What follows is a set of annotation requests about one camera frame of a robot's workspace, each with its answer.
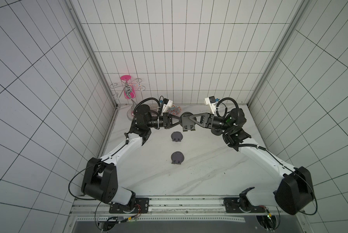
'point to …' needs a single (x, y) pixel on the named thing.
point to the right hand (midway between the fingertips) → (190, 117)
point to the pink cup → (129, 89)
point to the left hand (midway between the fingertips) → (182, 122)
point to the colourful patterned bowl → (175, 109)
